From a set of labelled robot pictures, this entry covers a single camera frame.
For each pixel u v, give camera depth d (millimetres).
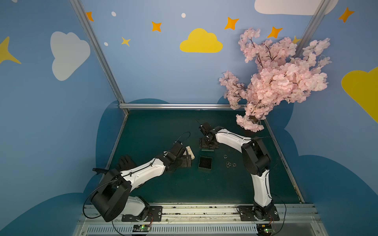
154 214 740
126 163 902
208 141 760
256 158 545
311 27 763
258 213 659
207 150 982
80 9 692
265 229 711
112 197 417
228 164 929
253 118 770
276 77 615
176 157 665
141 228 704
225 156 957
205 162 914
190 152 947
